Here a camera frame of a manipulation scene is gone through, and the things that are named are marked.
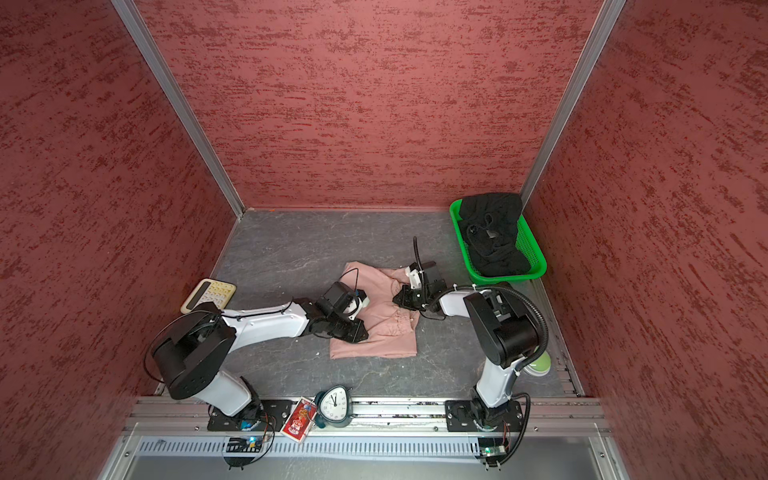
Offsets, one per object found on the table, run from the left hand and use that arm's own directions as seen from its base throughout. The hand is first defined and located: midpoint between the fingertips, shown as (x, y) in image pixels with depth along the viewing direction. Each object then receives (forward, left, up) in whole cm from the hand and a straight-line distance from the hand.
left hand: (364, 341), depth 86 cm
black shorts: (+44, -44, +5) cm, 62 cm away
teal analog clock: (-17, +6, +3) cm, 19 cm away
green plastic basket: (+37, -56, +5) cm, 67 cm away
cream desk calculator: (+15, +51, +1) cm, 54 cm away
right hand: (+13, -8, -1) cm, 15 cm away
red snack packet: (-20, +14, +1) cm, 25 cm away
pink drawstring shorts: (+3, -8, +3) cm, 9 cm away
